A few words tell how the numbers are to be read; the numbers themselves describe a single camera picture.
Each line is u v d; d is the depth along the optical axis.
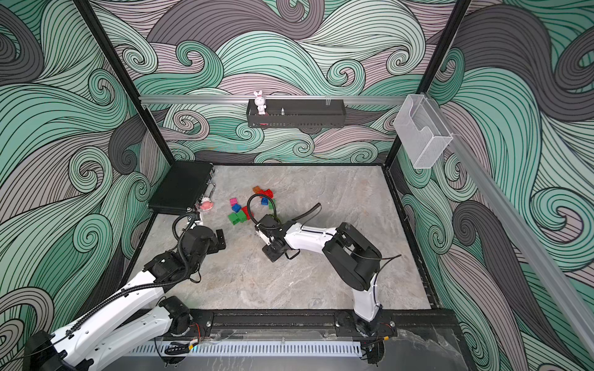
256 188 1.09
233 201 1.06
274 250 0.77
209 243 0.61
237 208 1.02
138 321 0.56
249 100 0.92
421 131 0.78
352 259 0.48
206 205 1.01
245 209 1.01
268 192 1.07
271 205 0.86
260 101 0.88
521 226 0.52
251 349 0.76
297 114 0.95
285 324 0.74
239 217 0.98
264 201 1.04
